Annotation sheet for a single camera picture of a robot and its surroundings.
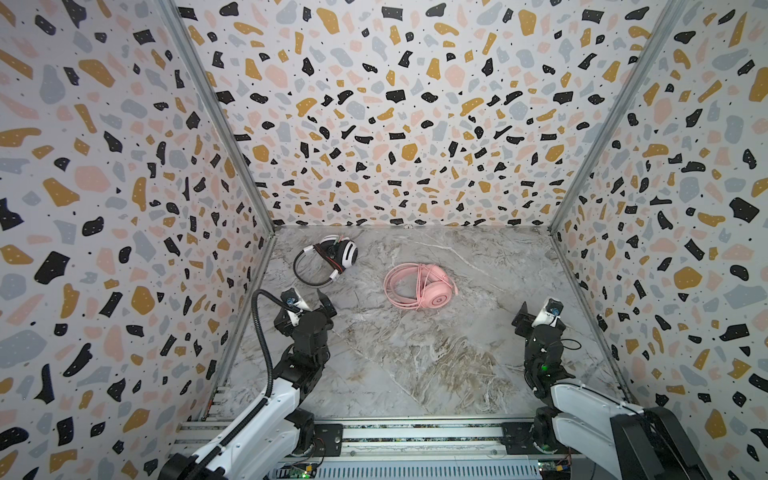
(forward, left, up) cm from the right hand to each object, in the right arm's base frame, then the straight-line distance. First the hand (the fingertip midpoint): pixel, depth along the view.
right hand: (536, 302), depth 85 cm
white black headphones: (+22, +60, -5) cm, 64 cm away
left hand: (-2, +64, +7) cm, 64 cm away
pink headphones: (+10, +33, -7) cm, 36 cm away
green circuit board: (-39, +62, -13) cm, 75 cm away
